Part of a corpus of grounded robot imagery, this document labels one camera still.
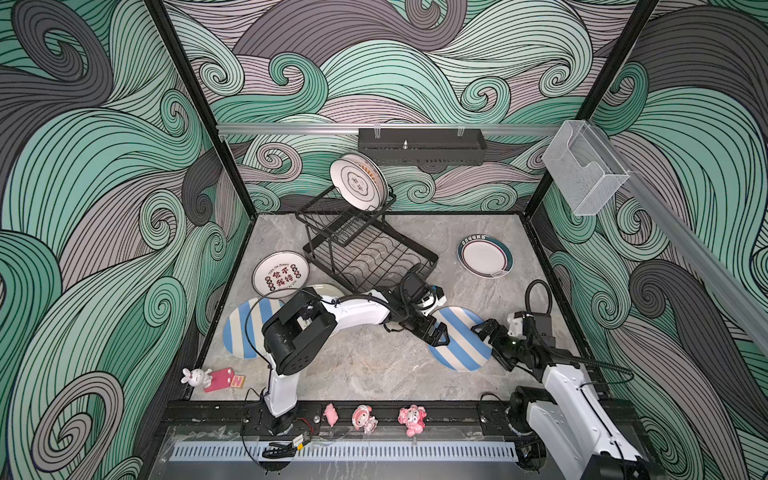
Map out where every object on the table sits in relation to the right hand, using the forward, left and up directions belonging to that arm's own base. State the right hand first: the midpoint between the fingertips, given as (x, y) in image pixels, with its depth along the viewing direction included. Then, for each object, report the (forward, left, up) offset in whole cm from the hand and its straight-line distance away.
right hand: (481, 338), depth 84 cm
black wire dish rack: (+34, +37, 0) cm, 51 cm away
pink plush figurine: (-21, +21, +2) cm, 29 cm away
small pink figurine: (-20, +41, 0) cm, 46 cm away
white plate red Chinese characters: (+22, +64, -1) cm, 68 cm away
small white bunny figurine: (-13, +75, +6) cm, 76 cm away
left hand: (0, +13, +3) cm, 13 cm away
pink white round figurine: (-21, +33, +1) cm, 39 cm away
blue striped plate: (-3, +4, -2) cm, 6 cm away
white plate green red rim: (+32, -9, -3) cm, 33 cm away
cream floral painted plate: (+15, +46, 0) cm, 48 cm away
